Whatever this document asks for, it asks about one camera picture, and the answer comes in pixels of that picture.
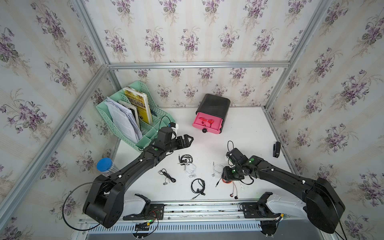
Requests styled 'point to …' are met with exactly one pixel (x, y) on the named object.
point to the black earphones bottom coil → (198, 186)
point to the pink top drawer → (207, 123)
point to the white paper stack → (124, 120)
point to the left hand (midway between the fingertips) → (189, 141)
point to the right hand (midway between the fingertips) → (225, 177)
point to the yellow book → (139, 99)
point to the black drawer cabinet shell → (214, 105)
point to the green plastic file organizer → (160, 119)
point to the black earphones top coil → (185, 159)
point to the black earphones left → (163, 171)
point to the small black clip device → (276, 149)
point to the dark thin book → (133, 109)
